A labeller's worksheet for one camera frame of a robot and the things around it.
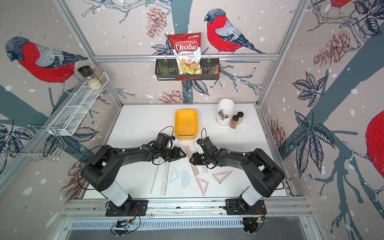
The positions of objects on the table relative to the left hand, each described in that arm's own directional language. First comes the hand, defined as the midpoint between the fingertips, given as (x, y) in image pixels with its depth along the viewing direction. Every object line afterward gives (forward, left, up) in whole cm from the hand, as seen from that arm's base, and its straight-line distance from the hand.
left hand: (185, 154), depth 88 cm
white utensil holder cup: (+33, -28, +4) cm, 43 cm away
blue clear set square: (-11, +7, -5) cm, 14 cm away
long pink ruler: (+2, -2, -4) cm, 5 cm away
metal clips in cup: (+28, -25, +3) cm, 38 cm away
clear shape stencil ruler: (-13, +11, -4) cm, 18 cm away
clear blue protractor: (-13, 0, -4) cm, 14 cm away
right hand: (-3, -4, -2) cm, 5 cm away
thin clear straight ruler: (-17, +18, -4) cm, 25 cm away
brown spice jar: (+22, -32, +1) cm, 39 cm away
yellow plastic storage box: (+24, +1, -1) cm, 24 cm away
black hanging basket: (+43, +12, +31) cm, 54 cm away
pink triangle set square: (-16, -12, -5) cm, 21 cm away
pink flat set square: (-10, -17, -5) cm, 21 cm away
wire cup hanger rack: (-8, +57, +30) cm, 65 cm away
